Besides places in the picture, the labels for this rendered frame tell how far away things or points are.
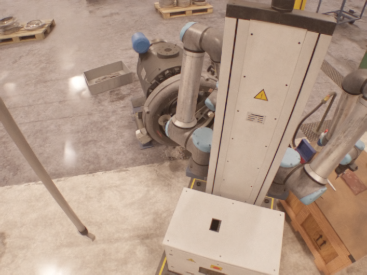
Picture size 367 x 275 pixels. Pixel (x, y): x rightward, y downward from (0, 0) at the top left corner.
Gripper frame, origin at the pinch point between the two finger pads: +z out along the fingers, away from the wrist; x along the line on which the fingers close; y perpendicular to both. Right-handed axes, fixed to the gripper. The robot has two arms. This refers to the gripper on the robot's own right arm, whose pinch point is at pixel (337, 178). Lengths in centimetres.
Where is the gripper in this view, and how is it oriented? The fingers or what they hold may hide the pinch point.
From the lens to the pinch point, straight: 208.4
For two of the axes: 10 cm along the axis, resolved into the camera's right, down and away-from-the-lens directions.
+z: 0.0, 6.9, 7.2
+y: -3.3, -6.8, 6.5
